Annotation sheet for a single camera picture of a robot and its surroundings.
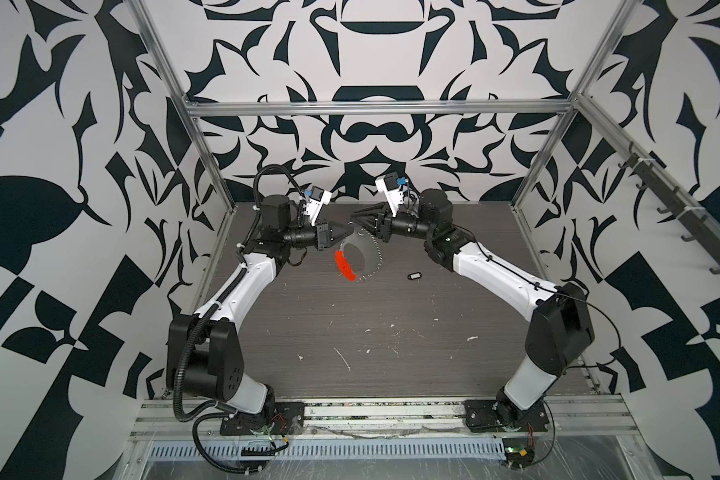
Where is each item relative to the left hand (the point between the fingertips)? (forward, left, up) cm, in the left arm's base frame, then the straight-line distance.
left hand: (354, 225), depth 75 cm
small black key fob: (+2, -20, -28) cm, 35 cm away
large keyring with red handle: (-4, -1, -8) cm, 9 cm away
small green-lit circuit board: (-45, -37, -30) cm, 66 cm away
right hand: (-1, 0, +5) cm, 5 cm away
